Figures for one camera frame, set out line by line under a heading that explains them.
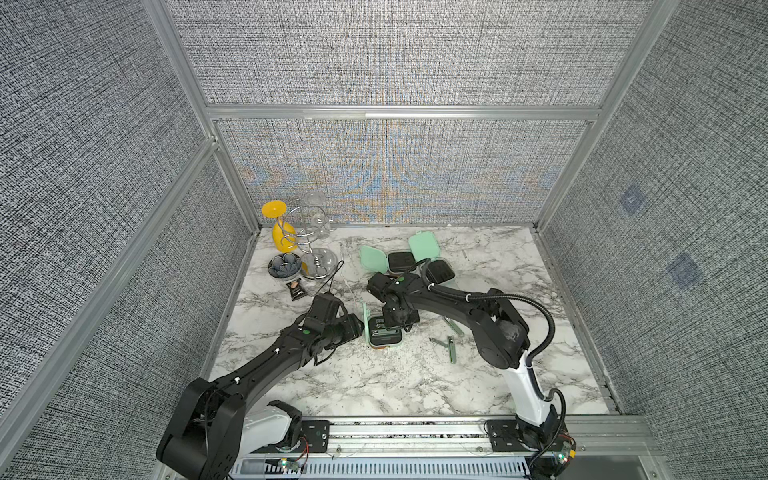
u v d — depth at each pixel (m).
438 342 0.90
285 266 1.06
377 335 0.89
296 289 1.00
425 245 1.10
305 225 0.96
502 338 0.54
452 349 0.87
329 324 0.67
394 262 1.09
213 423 0.40
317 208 0.97
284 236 0.98
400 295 0.67
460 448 0.73
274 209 0.90
